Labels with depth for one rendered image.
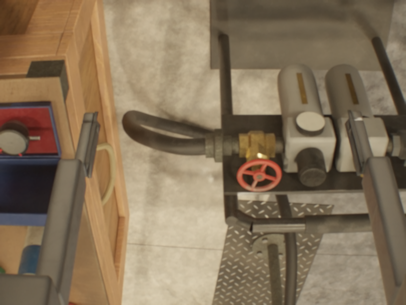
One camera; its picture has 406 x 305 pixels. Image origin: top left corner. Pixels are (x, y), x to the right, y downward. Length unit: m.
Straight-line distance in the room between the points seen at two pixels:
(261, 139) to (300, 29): 0.45
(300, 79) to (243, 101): 0.42
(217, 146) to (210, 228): 0.88
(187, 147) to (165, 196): 0.76
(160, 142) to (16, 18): 0.35
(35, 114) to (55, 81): 0.08
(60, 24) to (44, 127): 0.18
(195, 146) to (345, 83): 0.31
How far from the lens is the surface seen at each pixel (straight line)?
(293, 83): 1.17
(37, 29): 1.10
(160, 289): 2.19
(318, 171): 1.04
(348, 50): 1.51
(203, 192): 1.80
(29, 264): 1.13
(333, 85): 1.20
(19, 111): 1.02
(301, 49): 1.49
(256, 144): 1.06
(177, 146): 1.07
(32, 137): 1.02
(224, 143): 1.07
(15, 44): 1.07
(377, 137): 1.08
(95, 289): 1.37
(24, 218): 1.02
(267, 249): 1.97
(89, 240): 1.23
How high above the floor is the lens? 1.22
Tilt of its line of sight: 46 degrees down
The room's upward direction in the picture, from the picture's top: 180 degrees counter-clockwise
